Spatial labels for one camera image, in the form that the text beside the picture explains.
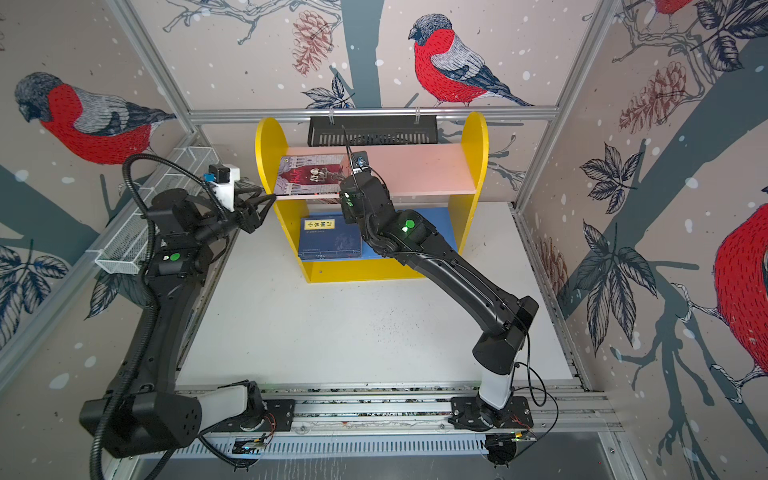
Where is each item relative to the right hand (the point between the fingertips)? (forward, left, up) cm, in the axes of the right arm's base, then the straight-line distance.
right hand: (352, 194), depth 69 cm
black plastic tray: (+35, +14, -4) cm, 38 cm away
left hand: (-2, +20, +3) cm, 20 cm away
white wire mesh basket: (-12, +54, -7) cm, 55 cm away
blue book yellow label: (+4, +11, -21) cm, 24 cm away
